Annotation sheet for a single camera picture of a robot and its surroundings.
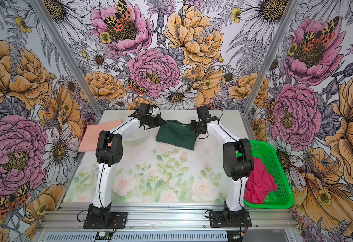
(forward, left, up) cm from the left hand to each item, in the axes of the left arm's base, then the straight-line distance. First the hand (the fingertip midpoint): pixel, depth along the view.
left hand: (164, 124), depth 104 cm
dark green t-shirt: (-6, -6, -2) cm, 9 cm away
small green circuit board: (-60, +26, -9) cm, 66 cm away
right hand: (-8, -18, +3) cm, 20 cm away
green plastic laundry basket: (-46, -62, -5) cm, 77 cm away
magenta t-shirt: (-40, -51, -2) cm, 65 cm away
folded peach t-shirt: (-3, +51, -7) cm, 52 cm away
